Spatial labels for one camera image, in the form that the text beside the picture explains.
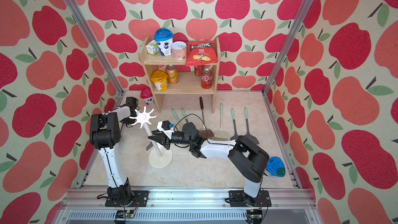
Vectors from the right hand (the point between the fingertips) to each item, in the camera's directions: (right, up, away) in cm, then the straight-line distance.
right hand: (150, 136), depth 69 cm
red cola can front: (+27, +29, +17) cm, 43 cm away
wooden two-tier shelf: (+15, +28, +29) cm, 43 cm away
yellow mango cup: (0, +29, +17) cm, 33 cm away
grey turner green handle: (+46, +8, +38) cm, 61 cm away
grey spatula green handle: (+12, +8, +38) cm, 41 cm away
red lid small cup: (-15, +22, +38) cm, 46 cm away
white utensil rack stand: (-2, -16, +19) cm, 25 cm away
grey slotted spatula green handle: (+53, -5, +27) cm, 60 cm away
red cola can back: (+22, +37, +27) cm, 51 cm away
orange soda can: (+6, +34, +20) cm, 40 cm away
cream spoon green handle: (+37, -4, +29) cm, 47 cm away
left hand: (-29, +3, +34) cm, 45 cm away
